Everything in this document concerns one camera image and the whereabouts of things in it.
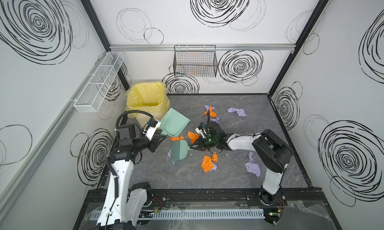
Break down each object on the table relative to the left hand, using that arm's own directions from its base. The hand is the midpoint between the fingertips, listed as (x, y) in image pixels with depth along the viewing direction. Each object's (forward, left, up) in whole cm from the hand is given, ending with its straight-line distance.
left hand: (162, 135), depth 75 cm
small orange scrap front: (-4, -29, -19) cm, 34 cm away
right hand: (-1, -14, -12) cm, 19 cm away
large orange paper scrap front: (-7, -24, -19) cm, 32 cm away
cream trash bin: (+14, +5, +1) cm, 15 cm away
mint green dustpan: (+7, -5, +1) cm, 8 cm away
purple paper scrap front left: (-2, -1, -20) cm, 20 cm away
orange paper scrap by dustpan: (+9, -15, -18) cm, 25 cm away
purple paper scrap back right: (+31, -49, -19) cm, 61 cm away
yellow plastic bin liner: (+29, +12, -3) cm, 31 cm away
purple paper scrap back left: (+23, -30, -17) cm, 42 cm away
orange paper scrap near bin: (+8, -3, -18) cm, 20 cm away
